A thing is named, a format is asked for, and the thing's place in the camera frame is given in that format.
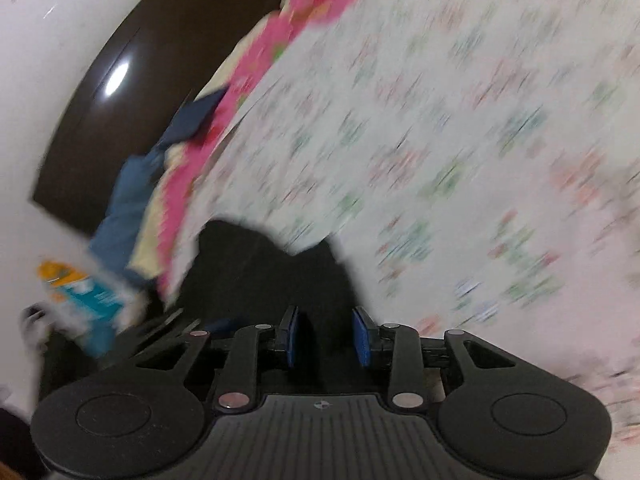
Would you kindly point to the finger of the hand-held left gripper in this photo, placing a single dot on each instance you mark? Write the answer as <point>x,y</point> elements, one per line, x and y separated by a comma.
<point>165,327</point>

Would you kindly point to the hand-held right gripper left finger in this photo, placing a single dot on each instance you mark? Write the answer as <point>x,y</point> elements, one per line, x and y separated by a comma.
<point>291,335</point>

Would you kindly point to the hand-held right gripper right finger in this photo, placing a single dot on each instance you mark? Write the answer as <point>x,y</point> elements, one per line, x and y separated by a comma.
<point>361,335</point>

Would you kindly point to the black pants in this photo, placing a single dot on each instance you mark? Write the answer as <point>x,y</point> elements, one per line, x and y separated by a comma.
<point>260,270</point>

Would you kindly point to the blue denim cloth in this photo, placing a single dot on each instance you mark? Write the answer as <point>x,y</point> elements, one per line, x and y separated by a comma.
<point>125,220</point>

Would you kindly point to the floral bed sheet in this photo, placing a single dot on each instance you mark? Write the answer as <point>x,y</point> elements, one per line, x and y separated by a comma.
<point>425,135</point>

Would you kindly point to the dark blue folded cloth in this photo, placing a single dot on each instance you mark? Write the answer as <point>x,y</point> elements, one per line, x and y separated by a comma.
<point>195,115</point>

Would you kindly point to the dark brown headboard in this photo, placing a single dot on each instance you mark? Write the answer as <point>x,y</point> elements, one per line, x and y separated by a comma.
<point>150,35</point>

